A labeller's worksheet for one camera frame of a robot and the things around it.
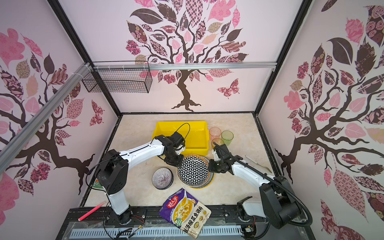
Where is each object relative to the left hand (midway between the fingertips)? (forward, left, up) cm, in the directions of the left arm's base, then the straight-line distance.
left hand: (179, 167), depth 85 cm
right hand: (+1, -17, -1) cm, 17 cm away
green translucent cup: (+21, -31, +2) cm, 37 cm away
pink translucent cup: (+26, -23, -1) cm, 35 cm away
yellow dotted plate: (-5, -18, -1) cm, 19 cm away
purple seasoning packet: (-21, -3, -3) cm, 22 cm away
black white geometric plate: (-2, -9, -2) cm, 10 cm away
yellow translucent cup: (+17, -24, +2) cm, 29 cm away
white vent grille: (-30, +32, -5) cm, 44 cm away
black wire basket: (+50, +39, +28) cm, 69 cm away
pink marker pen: (-24, +47, -5) cm, 53 cm away
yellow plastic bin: (+27, -10, -4) cm, 29 cm away
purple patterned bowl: (-6, +9, -1) cm, 11 cm away
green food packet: (-8, +47, -5) cm, 48 cm away
